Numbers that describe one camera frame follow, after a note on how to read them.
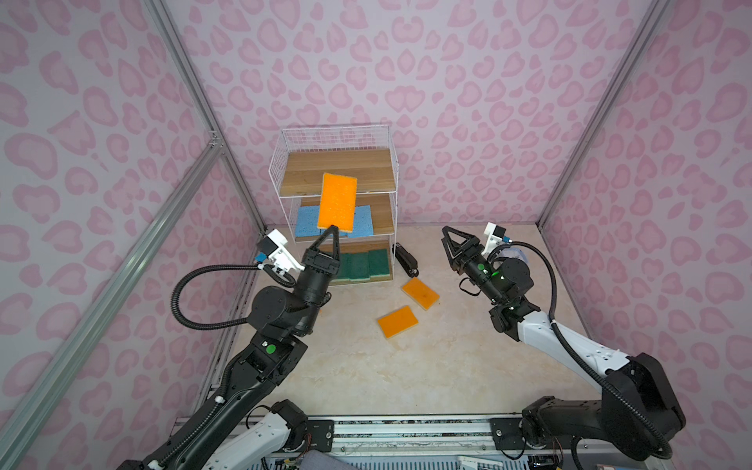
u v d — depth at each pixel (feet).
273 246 1.67
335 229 1.86
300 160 2.65
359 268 3.42
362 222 2.85
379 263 3.43
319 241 1.79
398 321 3.05
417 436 2.46
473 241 2.14
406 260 3.43
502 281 1.89
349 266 3.43
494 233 2.26
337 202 1.89
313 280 1.70
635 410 1.26
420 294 3.24
